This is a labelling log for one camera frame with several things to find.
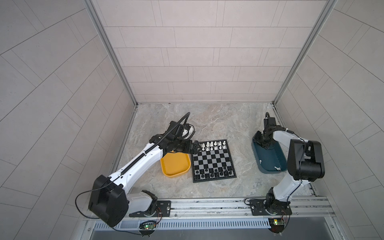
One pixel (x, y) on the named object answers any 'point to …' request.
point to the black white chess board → (213, 162)
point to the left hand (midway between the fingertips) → (198, 146)
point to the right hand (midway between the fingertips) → (253, 139)
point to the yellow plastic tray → (174, 164)
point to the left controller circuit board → (147, 228)
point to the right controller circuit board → (277, 225)
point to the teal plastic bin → (271, 160)
